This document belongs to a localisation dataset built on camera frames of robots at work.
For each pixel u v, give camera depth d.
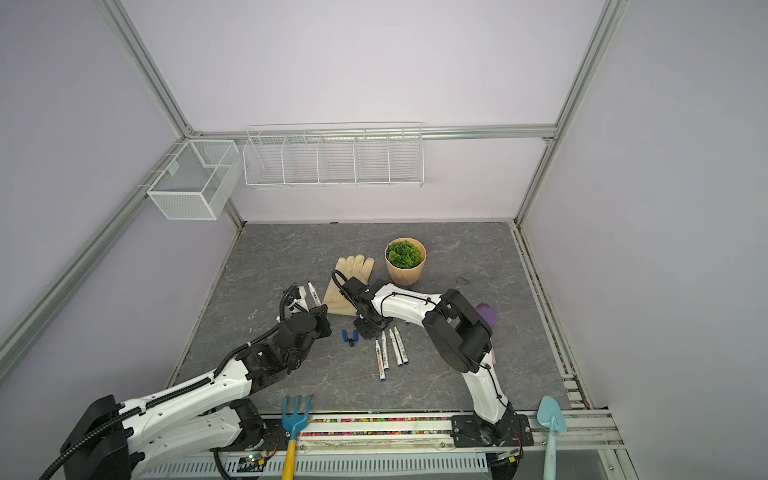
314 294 0.79
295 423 0.75
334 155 0.99
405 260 0.96
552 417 0.74
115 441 0.40
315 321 0.62
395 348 0.87
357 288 0.75
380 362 0.85
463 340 0.51
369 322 0.78
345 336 0.91
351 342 0.87
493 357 0.57
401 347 0.88
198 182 0.96
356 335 0.91
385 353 0.87
